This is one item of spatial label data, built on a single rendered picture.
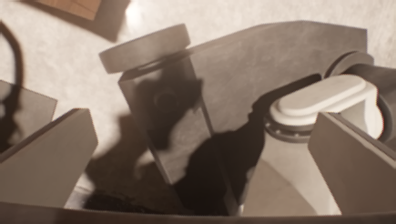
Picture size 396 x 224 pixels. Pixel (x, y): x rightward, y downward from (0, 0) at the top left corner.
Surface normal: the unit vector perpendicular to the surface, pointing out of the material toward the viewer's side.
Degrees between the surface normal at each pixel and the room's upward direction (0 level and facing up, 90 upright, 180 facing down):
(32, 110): 0
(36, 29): 0
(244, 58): 0
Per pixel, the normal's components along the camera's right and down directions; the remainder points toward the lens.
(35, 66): 0.25, 0.33
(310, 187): -0.29, -0.87
